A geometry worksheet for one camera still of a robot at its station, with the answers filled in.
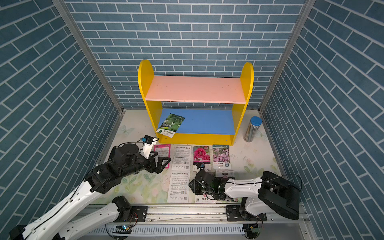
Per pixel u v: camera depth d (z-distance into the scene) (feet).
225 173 2.86
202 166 2.54
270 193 1.42
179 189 2.70
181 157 3.07
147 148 1.98
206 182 2.07
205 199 2.58
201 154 3.15
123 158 1.60
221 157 3.07
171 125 3.06
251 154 3.21
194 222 2.37
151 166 1.93
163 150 3.16
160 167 1.96
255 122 2.87
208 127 3.02
